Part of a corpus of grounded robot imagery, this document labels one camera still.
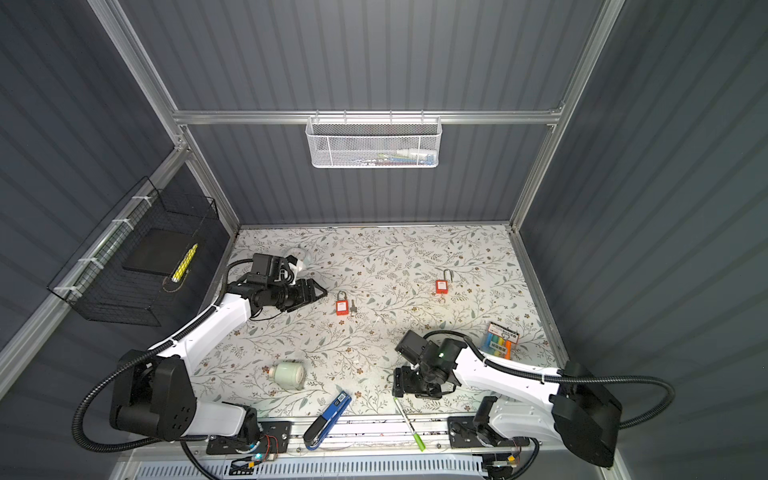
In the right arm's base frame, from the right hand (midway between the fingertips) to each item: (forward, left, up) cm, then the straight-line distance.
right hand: (404, 397), depth 77 cm
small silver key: (+28, +16, -2) cm, 32 cm away
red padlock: (+28, +20, -1) cm, 34 cm away
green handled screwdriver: (-8, -2, -2) cm, 9 cm away
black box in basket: (+28, +63, +27) cm, 74 cm away
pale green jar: (+4, +30, +6) cm, 31 cm away
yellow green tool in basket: (+22, +55, +27) cm, 65 cm away
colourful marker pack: (+16, -29, -2) cm, 33 cm away
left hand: (+25, +25, +11) cm, 36 cm away
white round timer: (+49, +38, +1) cm, 62 cm away
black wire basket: (+15, +66, +33) cm, 75 cm away
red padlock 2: (+35, -13, -1) cm, 38 cm away
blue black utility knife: (-7, +20, +2) cm, 22 cm away
